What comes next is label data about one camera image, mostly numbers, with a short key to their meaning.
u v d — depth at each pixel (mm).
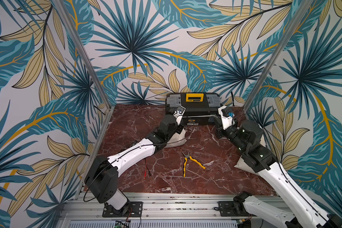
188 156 910
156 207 753
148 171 859
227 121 551
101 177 416
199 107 1005
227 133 567
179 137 815
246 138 482
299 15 707
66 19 714
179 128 713
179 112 660
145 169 872
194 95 977
